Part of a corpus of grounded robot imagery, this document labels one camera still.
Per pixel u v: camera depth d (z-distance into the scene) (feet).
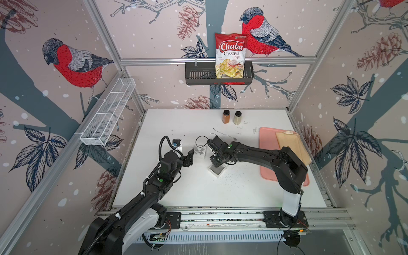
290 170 1.59
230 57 2.80
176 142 2.30
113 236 1.29
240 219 2.45
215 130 3.61
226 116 3.53
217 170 2.87
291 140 3.31
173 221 2.40
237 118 3.51
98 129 2.34
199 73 3.12
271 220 2.39
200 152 3.09
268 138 3.41
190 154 2.44
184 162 2.38
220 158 2.24
